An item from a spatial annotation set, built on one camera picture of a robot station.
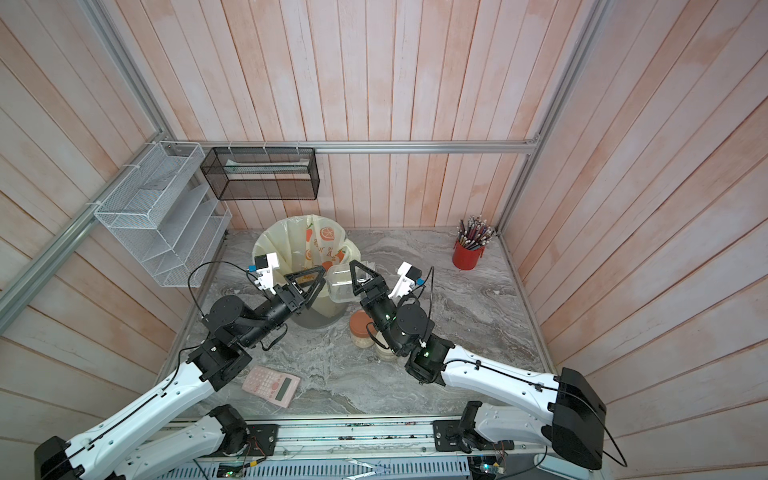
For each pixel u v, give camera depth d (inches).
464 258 41.7
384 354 32.7
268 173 39.8
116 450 16.3
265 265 23.3
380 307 23.2
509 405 18.2
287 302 21.7
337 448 28.8
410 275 24.1
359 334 32.6
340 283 24.1
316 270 22.6
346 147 37.8
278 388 31.6
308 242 35.5
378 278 22.5
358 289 22.5
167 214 28.8
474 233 38.6
